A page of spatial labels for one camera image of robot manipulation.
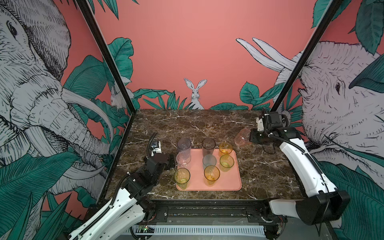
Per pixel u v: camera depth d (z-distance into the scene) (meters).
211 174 0.81
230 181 0.84
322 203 0.38
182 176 0.84
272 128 0.58
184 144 1.00
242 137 0.85
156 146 0.63
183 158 0.91
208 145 1.02
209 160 0.89
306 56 0.86
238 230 0.70
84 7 0.69
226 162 0.91
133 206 0.62
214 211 0.77
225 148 0.95
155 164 0.52
